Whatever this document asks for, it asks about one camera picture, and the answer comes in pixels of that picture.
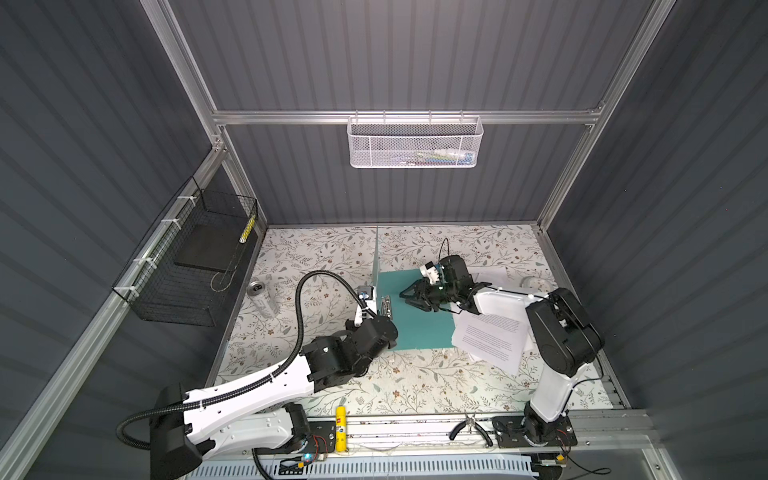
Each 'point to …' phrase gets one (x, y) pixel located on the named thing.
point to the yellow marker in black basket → (247, 229)
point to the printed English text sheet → (496, 340)
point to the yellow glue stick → (341, 429)
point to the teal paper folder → (417, 329)
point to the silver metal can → (263, 299)
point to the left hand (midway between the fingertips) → (383, 315)
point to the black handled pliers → (472, 422)
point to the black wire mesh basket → (182, 271)
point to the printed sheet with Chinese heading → (503, 308)
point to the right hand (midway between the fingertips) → (405, 300)
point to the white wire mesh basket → (414, 142)
